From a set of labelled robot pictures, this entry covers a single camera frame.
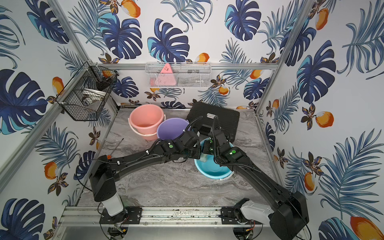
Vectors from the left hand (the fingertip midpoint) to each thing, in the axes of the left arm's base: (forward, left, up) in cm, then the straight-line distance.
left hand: (203, 156), depth 84 cm
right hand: (+4, 0, +8) cm, 9 cm away
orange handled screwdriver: (+1, +58, -10) cm, 59 cm away
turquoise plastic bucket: (-2, -3, -7) cm, 8 cm away
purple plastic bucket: (+16, +21, +3) cm, 27 cm away
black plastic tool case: (+35, -4, -5) cm, 36 cm away
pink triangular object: (+39, +25, +24) cm, 52 cm away
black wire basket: (+19, +63, +25) cm, 70 cm away
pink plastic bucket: (+27, +42, -4) cm, 50 cm away
